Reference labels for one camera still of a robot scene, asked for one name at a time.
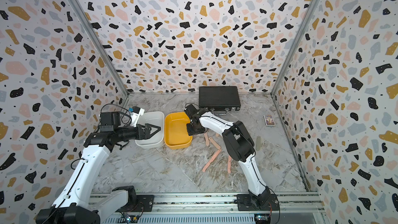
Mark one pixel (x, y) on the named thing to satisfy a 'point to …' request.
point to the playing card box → (269, 120)
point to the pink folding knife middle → (214, 142)
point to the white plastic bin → (156, 118)
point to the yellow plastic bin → (175, 135)
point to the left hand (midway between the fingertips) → (155, 129)
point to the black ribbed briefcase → (219, 98)
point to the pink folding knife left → (207, 140)
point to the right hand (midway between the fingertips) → (191, 132)
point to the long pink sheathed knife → (212, 159)
